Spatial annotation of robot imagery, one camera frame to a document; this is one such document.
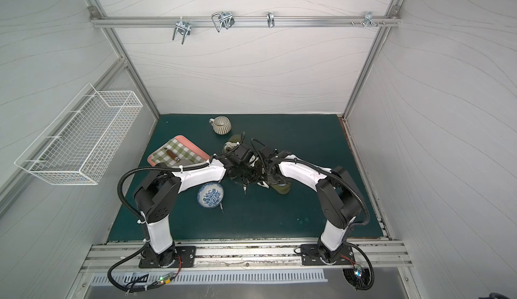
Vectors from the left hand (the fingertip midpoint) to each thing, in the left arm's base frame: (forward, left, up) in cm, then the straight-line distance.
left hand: (269, 180), depth 86 cm
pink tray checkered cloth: (+19, +48, -7) cm, 52 cm away
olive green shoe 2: (-1, -6, -5) cm, 8 cm away
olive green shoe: (+23, +18, -1) cm, 29 cm away
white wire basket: (-1, +66, +24) cm, 70 cm away
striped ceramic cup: (+35, +27, -3) cm, 44 cm away
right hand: (+3, -5, -3) cm, 7 cm away
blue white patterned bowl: (-4, +26, -6) cm, 27 cm away
